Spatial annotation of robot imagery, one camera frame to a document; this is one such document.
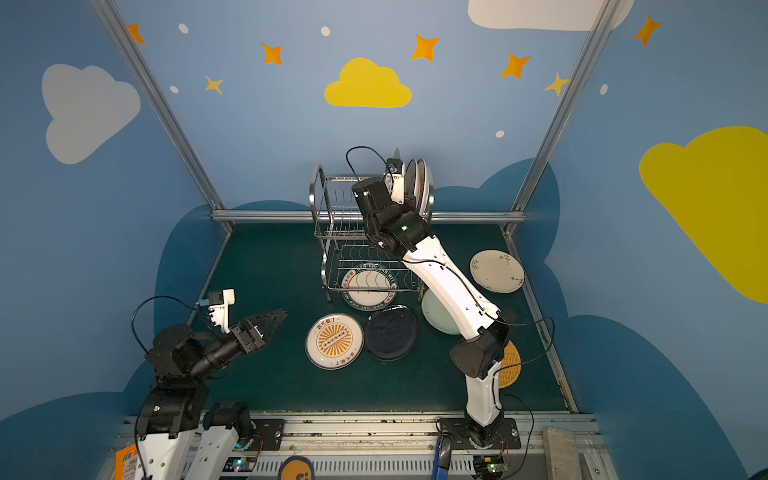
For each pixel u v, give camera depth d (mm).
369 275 1013
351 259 1044
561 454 703
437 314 957
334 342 905
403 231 502
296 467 704
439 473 662
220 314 593
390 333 906
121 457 675
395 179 598
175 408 472
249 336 570
